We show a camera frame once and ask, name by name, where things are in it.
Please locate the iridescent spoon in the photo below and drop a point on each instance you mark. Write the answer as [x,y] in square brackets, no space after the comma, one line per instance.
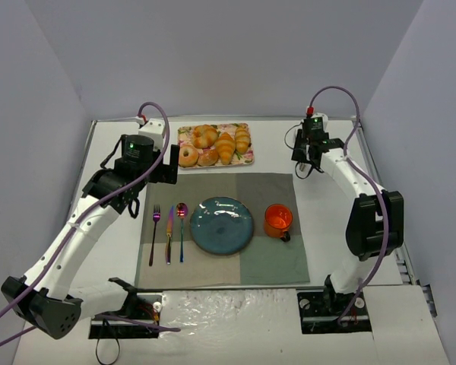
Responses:
[182,213]

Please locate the grey patchwork placemat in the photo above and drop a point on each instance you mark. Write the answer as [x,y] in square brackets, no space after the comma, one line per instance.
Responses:
[264,261]

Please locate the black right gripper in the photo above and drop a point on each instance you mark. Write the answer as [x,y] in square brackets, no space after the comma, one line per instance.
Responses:
[299,148]

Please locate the aluminium rail frame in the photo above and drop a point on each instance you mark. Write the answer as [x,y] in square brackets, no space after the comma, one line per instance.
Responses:
[402,254]

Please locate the orange enamel mug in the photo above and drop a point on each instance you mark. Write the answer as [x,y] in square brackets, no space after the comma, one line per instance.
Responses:
[278,219]

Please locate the blue ceramic plate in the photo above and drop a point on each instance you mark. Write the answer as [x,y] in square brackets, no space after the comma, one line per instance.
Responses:
[221,226]

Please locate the floral rectangular tray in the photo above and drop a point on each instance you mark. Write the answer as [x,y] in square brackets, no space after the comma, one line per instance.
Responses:
[185,137]

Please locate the ring bagel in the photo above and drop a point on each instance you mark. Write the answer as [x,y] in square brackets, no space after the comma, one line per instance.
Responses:
[188,156]

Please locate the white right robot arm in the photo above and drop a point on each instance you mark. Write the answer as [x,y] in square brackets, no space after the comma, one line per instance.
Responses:
[376,223]

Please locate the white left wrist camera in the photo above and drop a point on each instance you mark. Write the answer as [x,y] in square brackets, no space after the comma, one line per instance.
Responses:
[154,129]

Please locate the iridescent fork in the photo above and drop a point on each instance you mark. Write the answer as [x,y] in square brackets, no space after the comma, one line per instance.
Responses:
[156,218]

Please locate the twisted round bread roll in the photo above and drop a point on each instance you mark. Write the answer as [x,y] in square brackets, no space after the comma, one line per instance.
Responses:
[204,136]

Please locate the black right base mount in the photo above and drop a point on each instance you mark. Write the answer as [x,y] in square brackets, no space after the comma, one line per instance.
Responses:
[319,312]

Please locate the brown oval bun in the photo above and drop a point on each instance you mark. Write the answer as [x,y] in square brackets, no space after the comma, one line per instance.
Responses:
[208,158]

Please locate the iridescent knife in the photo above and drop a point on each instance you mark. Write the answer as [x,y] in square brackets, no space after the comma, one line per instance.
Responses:
[169,235]

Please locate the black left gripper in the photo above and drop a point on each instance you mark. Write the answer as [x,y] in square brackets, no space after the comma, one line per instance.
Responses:
[171,164]

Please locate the small striped croissant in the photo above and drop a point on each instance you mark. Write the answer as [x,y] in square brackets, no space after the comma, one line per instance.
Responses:
[242,139]

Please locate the large striped croissant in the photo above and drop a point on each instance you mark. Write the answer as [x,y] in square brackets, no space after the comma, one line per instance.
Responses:
[225,146]

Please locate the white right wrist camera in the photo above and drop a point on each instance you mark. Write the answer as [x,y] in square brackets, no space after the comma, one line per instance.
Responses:
[312,114]

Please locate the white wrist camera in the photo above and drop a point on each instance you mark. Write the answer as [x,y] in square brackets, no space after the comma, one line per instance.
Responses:
[312,114]
[154,129]

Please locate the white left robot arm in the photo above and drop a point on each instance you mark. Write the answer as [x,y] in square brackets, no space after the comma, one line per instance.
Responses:
[43,295]

